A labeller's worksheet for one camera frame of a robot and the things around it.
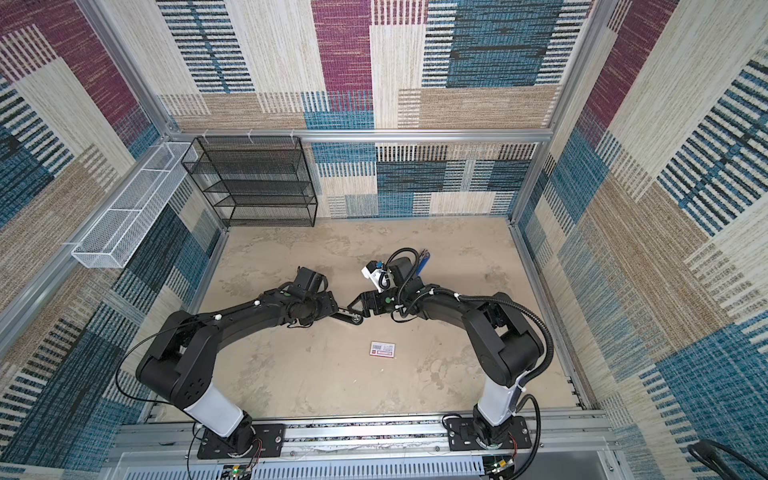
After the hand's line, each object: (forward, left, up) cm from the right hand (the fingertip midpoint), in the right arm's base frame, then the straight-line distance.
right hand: (359, 309), depth 87 cm
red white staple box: (-9, -6, -8) cm, 13 cm away
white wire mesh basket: (+5, +55, +26) cm, 61 cm away
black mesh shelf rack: (+49, +39, +9) cm, 63 cm away
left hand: (+5, +9, -5) cm, 11 cm away
